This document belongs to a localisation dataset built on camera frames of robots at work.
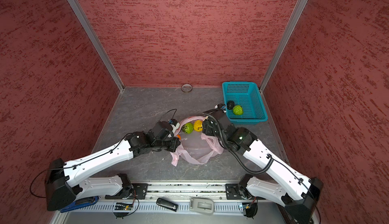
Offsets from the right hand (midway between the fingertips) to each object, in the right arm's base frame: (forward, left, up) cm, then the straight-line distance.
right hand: (206, 127), depth 72 cm
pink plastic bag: (-2, +6, -19) cm, 20 cm away
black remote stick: (-28, +20, -20) cm, 40 cm away
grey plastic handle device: (-30, +3, -20) cm, 36 cm away
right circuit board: (-31, -20, -24) cm, 44 cm away
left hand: (-5, +14, -9) cm, 18 cm away
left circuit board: (-28, +44, -25) cm, 58 cm away
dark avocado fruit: (+27, -19, -17) cm, 37 cm away
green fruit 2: (+23, -23, -17) cm, 36 cm away
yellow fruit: (+11, +4, -17) cm, 20 cm away
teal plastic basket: (+42, -36, -23) cm, 60 cm away
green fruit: (+9, +11, -16) cm, 21 cm away
